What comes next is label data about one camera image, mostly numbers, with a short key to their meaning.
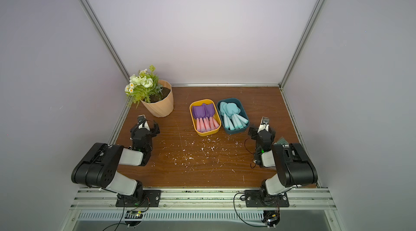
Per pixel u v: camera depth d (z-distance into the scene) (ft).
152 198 2.39
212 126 3.00
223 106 3.37
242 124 3.06
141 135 2.31
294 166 1.44
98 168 1.49
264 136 2.28
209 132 2.96
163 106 3.05
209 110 3.32
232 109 3.32
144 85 2.63
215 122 3.13
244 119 3.10
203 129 2.94
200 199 2.44
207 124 3.03
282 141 2.98
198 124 3.04
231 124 3.05
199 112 3.30
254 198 2.37
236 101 3.39
